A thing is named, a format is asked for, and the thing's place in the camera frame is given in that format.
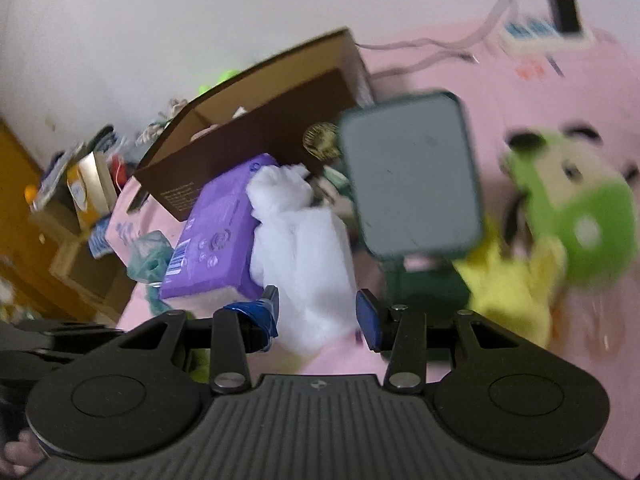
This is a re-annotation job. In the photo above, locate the white soft cloth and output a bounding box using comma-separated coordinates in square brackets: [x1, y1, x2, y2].
[246, 162, 358, 356]

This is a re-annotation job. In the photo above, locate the green yellow plush toy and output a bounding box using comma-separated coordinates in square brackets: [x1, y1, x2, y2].
[197, 67, 241, 96]

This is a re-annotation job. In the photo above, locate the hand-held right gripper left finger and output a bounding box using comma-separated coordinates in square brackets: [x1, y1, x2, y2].
[117, 285, 281, 395]

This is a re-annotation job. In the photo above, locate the green round plush toy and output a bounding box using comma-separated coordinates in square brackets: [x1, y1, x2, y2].
[502, 127, 638, 288]

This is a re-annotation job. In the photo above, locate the yellow paper bag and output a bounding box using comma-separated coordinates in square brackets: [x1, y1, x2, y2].
[66, 150, 118, 231]

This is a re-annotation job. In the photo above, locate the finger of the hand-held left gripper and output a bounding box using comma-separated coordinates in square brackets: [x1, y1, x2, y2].
[0, 321, 126, 363]

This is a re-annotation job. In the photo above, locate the plain cardboard box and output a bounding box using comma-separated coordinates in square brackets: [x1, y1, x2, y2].
[47, 200, 136, 313]

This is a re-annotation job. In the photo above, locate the small white plush toy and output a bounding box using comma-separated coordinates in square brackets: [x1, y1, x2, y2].
[137, 97, 188, 147]

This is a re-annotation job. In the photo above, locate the dark green phone stand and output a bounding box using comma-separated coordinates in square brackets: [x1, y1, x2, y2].
[385, 255, 471, 361]

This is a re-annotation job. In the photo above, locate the white power strip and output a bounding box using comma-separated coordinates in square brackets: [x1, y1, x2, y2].
[500, 15, 596, 56]

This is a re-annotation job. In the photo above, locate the brown cardboard box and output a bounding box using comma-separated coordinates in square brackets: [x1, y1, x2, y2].
[134, 28, 376, 222]

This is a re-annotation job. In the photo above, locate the white power cord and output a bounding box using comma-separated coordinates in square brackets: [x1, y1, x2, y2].
[357, 0, 531, 86]

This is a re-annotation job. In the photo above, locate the purple tissue pack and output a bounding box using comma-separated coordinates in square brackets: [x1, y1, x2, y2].
[160, 154, 280, 306]

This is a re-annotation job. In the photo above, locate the blue white patterned cloth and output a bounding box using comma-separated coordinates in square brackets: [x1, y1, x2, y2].
[89, 217, 113, 259]

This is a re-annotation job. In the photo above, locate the black charger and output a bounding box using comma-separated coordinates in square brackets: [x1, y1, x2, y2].
[545, 0, 586, 36]

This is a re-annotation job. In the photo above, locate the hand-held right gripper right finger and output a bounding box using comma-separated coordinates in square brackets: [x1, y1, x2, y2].
[355, 289, 523, 392]

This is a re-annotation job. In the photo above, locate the person's left hand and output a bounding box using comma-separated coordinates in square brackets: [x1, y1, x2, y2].
[0, 430, 47, 467]

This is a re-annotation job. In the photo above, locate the teal cloth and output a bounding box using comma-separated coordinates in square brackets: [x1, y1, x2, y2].
[126, 230, 176, 286]

